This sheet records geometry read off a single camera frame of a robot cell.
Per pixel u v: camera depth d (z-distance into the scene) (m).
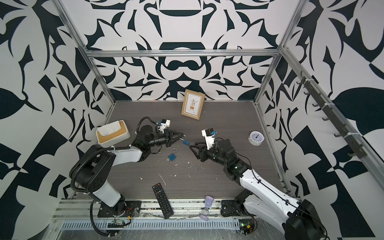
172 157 0.92
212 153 0.65
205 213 0.71
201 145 0.69
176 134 0.81
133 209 0.74
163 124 0.81
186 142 0.79
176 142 0.79
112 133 0.96
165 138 0.74
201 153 0.66
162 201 0.75
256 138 0.97
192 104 1.07
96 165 0.47
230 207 0.75
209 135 0.66
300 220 0.40
